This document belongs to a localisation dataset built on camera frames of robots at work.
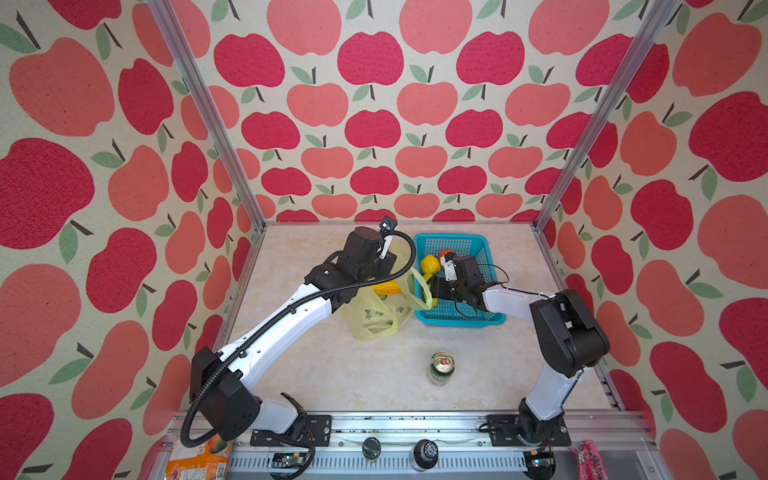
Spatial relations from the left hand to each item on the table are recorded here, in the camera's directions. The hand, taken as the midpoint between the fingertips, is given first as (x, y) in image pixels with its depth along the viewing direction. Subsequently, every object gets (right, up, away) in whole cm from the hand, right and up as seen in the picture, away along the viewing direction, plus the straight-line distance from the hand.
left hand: (391, 250), depth 76 cm
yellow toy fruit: (+14, -5, +24) cm, 29 cm away
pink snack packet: (+47, -50, -7) cm, 69 cm away
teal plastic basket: (+18, -18, +8) cm, 27 cm away
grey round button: (-5, -43, -13) cm, 45 cm away
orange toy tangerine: (+17, -1, +15) cm, 22 cm away
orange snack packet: (-43, -49, -8) cm, 66 cm away
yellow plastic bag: (-4, -22, +19) cm, 29 cm away
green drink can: (+13, -30, -2) cm, 32 cm away
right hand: (+15, -11, +21) cm, 28 cm away
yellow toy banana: (-1, -13, +22) cm, 26 cm away
